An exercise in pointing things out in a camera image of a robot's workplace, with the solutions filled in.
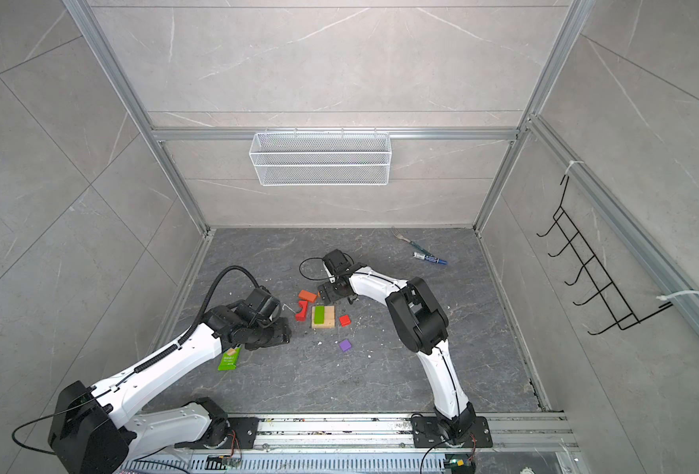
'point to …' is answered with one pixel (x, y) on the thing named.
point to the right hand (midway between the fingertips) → (335, 288)
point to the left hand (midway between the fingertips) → (284, 328)
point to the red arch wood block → (301, 316)
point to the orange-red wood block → (309, 296)
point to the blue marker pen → (429, 258)
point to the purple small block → (345, 345)
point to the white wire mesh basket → (321, 158)
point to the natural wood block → (329, 318)
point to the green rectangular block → (319, 314)
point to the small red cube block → (345, 320)
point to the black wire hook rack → (621, 313)
